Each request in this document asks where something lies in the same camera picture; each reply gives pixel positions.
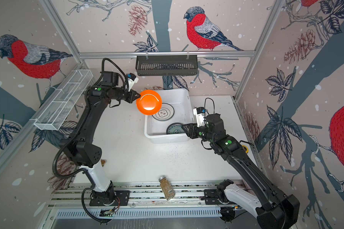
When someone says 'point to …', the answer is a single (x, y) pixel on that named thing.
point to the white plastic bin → (175, 108)
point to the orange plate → (149, 102)
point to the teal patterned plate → (175, 128)
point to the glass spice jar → (167, 191)
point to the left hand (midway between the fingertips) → (138, 94)
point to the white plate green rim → (166, 113)
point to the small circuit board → (106, 213)
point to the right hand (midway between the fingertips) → (182, 127)
